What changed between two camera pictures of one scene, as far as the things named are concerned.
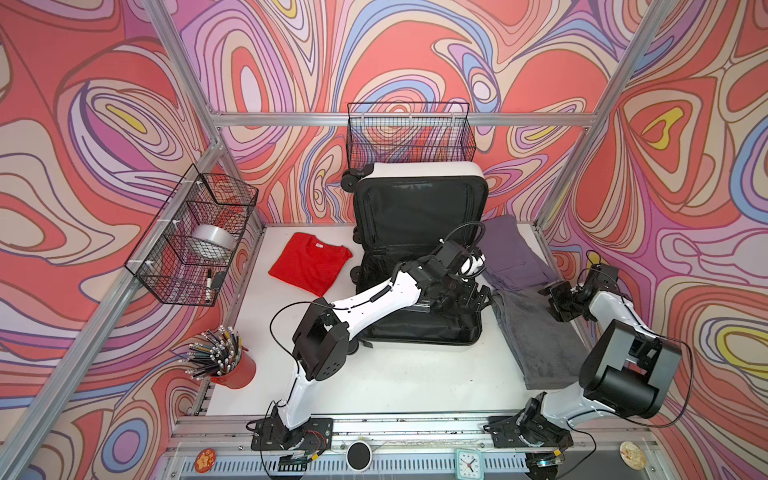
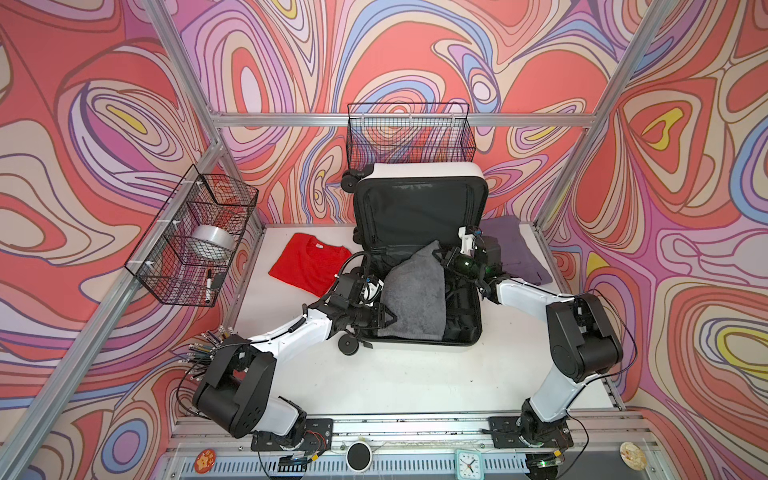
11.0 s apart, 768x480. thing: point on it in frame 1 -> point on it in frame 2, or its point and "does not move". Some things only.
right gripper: x=564 y=316 -> x=448 y=261
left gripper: x=466 y=301 -> x=378 y=318
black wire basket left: x=184 y=253 does not move
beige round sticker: x=633 y=455 does not move
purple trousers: x=511 y=261 does not move
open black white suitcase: x=405 y=210 does not move
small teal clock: x=469 y=464 does not move
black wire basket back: x=408 y=132 does not move
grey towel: x=551 y=351 -> x=414 y=290
